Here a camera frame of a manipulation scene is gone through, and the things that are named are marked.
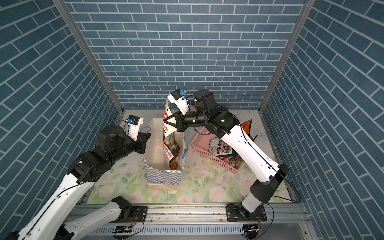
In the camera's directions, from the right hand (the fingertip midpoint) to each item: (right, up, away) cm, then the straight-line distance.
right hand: (167, 121), depth 59 cm
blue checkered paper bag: (-5, -24, +6) cm, 25 cm away
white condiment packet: (-2, -12, +17) cm, 21 cm away
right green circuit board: (+37, -53, +12) cm, 65 cm away
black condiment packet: (+24, -16, +29) cm, 41 cm away
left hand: (-7, -6, +6) cm, 11 cm away
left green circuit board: (-25, -53, +13) cm, 60 cm away
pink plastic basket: (+14, -15, +41) cm, 45 cm away
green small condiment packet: (+36, -24, +26) cm, 50 cm away
